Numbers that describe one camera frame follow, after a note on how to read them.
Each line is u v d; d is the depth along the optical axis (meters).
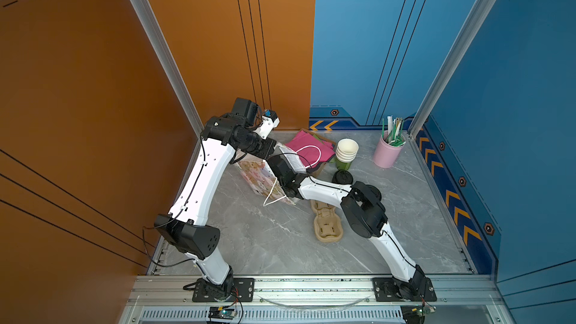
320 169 1.00
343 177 0.96
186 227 0.42
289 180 0.74
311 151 0.80
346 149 0.98
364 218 0.57
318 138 1.12
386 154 1.00
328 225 0.85
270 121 0.65
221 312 0.71
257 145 0.61
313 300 0.73
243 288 0.74
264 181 0.79
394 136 0.99
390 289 0.73
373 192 0.84
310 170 0.97
